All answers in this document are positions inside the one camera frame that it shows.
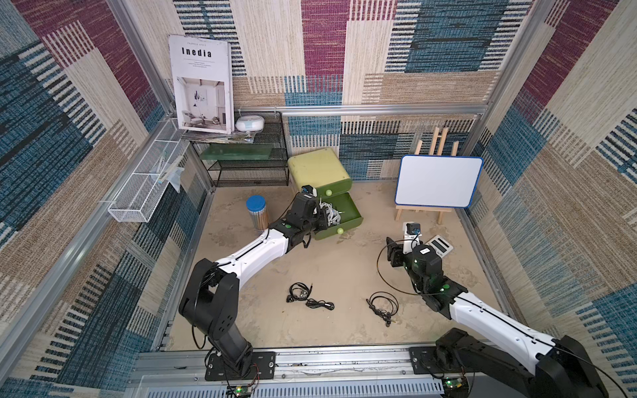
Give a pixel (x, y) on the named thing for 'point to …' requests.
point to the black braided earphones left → (301, 291)
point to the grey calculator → (441, 245)
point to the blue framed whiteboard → (449, 182)
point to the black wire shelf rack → (263, 162)
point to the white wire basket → (135, 201)
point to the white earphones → (333, 215)
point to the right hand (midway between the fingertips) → (397, 235)
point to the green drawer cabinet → (325, 172)
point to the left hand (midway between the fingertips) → (325, 213)
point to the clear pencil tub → (258, 210)
